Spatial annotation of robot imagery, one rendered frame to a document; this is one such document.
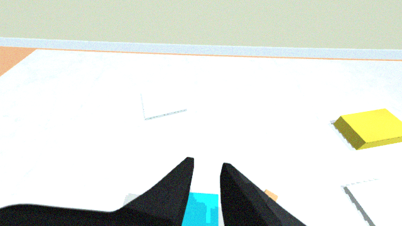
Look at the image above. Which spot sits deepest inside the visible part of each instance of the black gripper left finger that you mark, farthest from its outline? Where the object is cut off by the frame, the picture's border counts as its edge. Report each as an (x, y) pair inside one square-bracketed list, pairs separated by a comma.
[(162, 205)]

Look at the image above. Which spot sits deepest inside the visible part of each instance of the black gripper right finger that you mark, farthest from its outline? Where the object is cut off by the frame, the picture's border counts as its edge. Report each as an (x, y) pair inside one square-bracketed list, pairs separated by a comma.
[(244, 204)]

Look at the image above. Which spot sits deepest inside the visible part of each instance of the tan flat bar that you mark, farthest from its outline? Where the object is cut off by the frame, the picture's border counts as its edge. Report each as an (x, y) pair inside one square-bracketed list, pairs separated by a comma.
[(272, 195)]

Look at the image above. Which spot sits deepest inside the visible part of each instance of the yellow flat block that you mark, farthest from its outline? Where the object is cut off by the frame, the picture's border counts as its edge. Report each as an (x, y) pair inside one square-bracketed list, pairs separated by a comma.
[(370, 129)]

